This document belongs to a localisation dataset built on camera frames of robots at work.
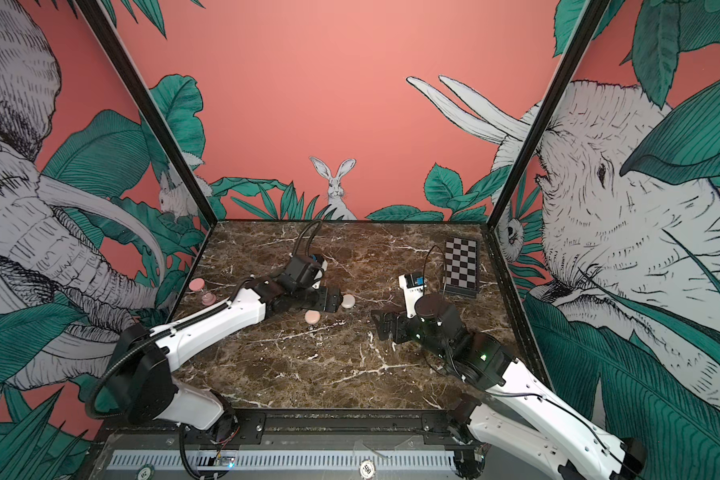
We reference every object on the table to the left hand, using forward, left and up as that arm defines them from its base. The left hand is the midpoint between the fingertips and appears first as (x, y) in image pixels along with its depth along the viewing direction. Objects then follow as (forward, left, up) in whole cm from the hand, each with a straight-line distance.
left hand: (333, 294), depth 83 cm
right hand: (-11, -13, +11) cm, 21 cm away
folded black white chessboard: (+14, -43, -11) cm, 47 cm away
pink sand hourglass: (+9, +43, -6) cm, 44 cm away
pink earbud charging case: (0, +8, -12) cm, 15 cm away
